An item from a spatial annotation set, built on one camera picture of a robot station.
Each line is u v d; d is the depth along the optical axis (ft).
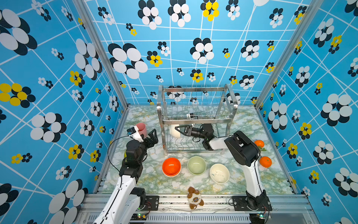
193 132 2.64
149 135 2.31
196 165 2.85
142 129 3.07
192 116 2.75
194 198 2.38
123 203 1.51
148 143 2.27
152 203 2.42
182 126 2.77
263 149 3.00
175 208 2.38
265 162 2.76
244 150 1.86
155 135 2.46
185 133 2.68
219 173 2.74
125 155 1.86
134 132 2.19
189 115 2.71
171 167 2.68
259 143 3.01
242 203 2.42
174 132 2.77
